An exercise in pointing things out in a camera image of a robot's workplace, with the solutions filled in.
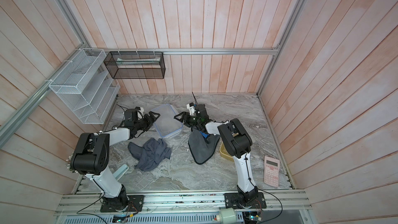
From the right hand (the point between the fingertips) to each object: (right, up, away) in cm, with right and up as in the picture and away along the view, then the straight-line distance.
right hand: (176, 119), depth 95 cm
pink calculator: (+54, -27, -13) cm, 62 cm away
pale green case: (-28, -27, -15) cm, 41 cm away
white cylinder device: (+26, -39, -32) cm, 56 cm away
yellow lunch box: (+28, -18, -12) cm, 36 cm away
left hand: (-12, 0, +1) cm, 12 cm away
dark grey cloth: (-12, -18, -8) cm, 23 cm away
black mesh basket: (-29, +37, +9) cm, 47 cm away
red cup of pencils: (-46, -19, -26) cm, 56 cm away
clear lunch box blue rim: (-7, -6, +9) cm, 13 cm away
